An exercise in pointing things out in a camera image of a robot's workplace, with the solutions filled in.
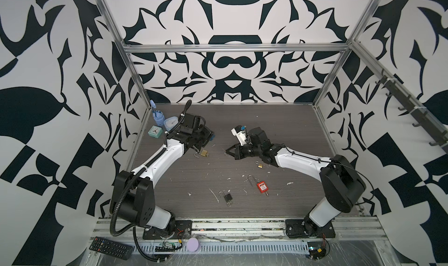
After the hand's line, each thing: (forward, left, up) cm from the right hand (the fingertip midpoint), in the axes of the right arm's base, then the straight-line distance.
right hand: (226, 150), depth 82 cm
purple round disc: (-36, +13, -5) cm, 38 cm away
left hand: (+9, +6, +4) cm, 11 cm away
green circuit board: (-35, +26, -16) cm, 47 cm away
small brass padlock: (-1, -17, -14) cm, 22 cm away
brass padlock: (+6, +13, -13) cm, 19 cm away
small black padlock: (-17, 0, -14) cm, 22 cm away
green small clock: (+20, +42, -11) cm, 48 cm away
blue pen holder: (+27, +40, -4) cm, 48 cm away
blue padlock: (+6, +7, +2) cm, 9 cm away
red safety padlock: (-12, -17, -13) cm, 25 cm away
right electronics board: (-37, -35, -16) cm, 54 cm away
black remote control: (-36, +45, -11) cm, 59 cm away
